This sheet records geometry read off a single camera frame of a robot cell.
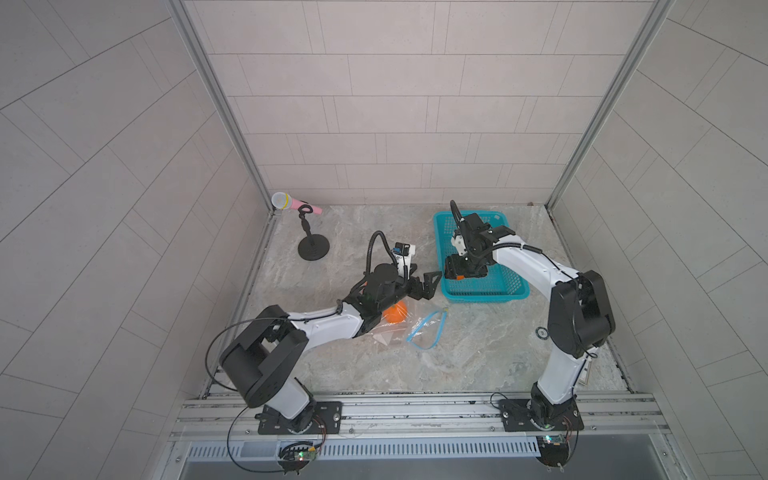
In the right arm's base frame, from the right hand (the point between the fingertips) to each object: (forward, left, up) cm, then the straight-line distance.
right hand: (454, 271), depth 91 cm
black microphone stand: (+15, +47, -2) cm, 49 cm away
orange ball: (-13, +18, 0) cm, 22 cm away
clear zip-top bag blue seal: (-18, +14, +6) cm, 24 cm away
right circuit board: (-44, -16, -9) cm, 48 cm away
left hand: (-4, +7, +9) cm, 12 cm away
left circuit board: (-43, +43, -4) cm, 60 cm away
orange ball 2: (-6, 0, +6) cm, 9 cm away
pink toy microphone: (+13, +48, +22) cm, 54 cm away
